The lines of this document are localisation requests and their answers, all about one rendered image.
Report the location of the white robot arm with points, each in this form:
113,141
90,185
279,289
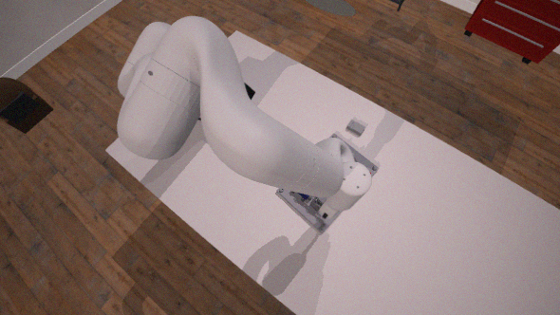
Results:
164,107

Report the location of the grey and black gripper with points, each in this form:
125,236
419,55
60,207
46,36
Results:
328,211

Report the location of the blue metal block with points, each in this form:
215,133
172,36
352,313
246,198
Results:
304,196

